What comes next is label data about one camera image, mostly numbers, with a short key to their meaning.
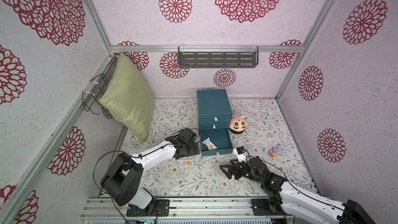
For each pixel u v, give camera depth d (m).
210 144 0.93
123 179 0.43
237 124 0.96
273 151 0.90
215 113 0.85
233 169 0.70
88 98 0.73
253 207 0.73
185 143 0.68
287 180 0.59
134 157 0.47
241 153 0.71
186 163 0.87
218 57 0.93
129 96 0.80
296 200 0.53
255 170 0.63
